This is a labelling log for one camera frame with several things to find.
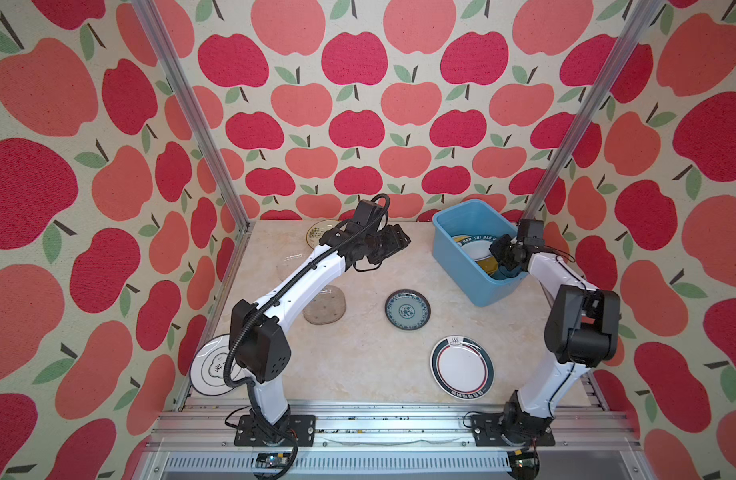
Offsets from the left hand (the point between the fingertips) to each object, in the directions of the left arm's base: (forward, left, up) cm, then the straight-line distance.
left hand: (410, 246), depth 79 cm
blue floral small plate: (-5, -2, -26) cm, 27 cm away
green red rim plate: (-23, -16, -27) cm, 39 cm away
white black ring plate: (-22, +58, -26) cm, 67 cm away
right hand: (+11, -32, -14) cm, 36 cm away
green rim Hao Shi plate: (+17, -29, -21) cm, 40 cm away
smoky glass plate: (-3, +25, -28) cm, 38 cm away
